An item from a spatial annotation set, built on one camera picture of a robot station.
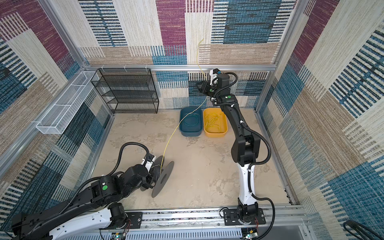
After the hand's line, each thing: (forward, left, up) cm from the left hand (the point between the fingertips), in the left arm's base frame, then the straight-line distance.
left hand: (153, 168), depth 73 cm
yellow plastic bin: (+40, -35, -14) cm, 55 cm away
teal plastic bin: (+34, -15, -16) cm, 40 cm away
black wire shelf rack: (+58, +27, +1) cm, 64 cm away
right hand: (+42, -23, +16) cm, 50 cm away
